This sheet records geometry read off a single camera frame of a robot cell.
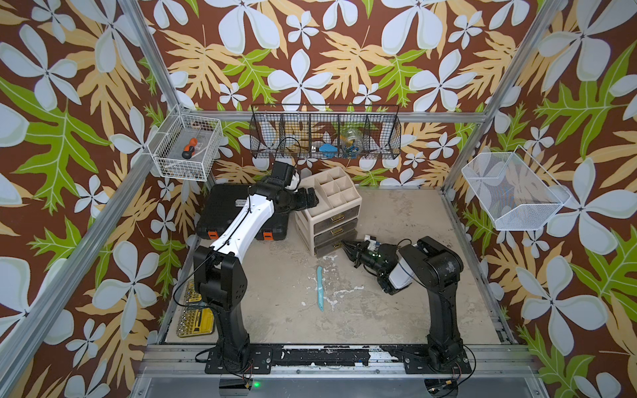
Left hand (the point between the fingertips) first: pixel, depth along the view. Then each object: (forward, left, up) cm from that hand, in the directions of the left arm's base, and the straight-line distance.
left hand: (310, 199), depth 86 cm
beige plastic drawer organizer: (-10, -4, -3) cm, 11 cm away
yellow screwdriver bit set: (-36, +37, -19) cm, 55 cm away
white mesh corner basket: (-1, -68, +6) cm, 69 cm away
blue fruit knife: (-24, -4, -22) cm, 33 cm away
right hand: (-9, -11, -14) cm, 20 cm away
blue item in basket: (+21, -7, +5) cm, 23 cm away
